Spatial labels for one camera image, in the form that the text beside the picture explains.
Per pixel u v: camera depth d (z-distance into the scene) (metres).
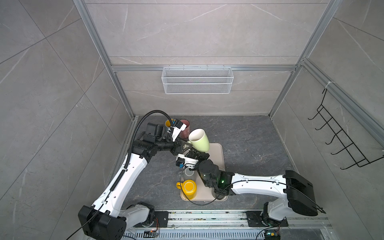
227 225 0.73
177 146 0.60
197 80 1.01
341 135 0.67
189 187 0.75
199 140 0.65
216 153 0.99
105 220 0.36
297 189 0.45
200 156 0.62
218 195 0.75
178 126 0.61
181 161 0.59
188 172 0.79
